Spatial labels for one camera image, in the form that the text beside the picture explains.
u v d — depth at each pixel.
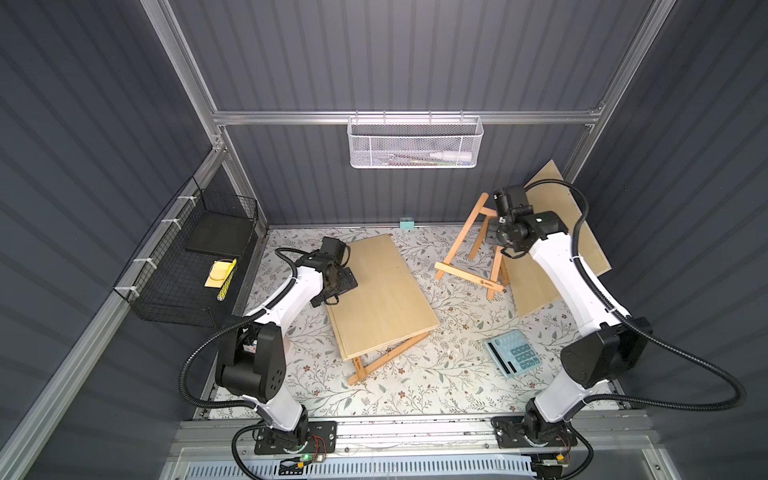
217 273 0.74
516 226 0.56
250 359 0.46
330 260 0.66
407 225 1.19
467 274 0.80
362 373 0.80
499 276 1.00
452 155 0.89
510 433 0.74
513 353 0.86
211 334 0.41
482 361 0.87
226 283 0.72
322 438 0.72
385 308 0.93
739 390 0.38
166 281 0.69
